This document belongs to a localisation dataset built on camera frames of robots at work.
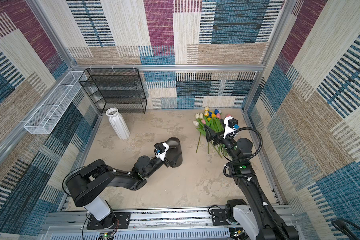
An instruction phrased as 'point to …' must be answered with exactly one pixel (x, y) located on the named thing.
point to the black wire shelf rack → (116, 88)
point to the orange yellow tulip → (216, 123)
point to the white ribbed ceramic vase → (118, 123)
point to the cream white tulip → (200, 130)
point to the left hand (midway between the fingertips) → (175, 145)
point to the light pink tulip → (218, 115)
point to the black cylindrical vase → (174, 152)
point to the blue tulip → (216, 111)
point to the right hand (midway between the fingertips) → (213, 124)
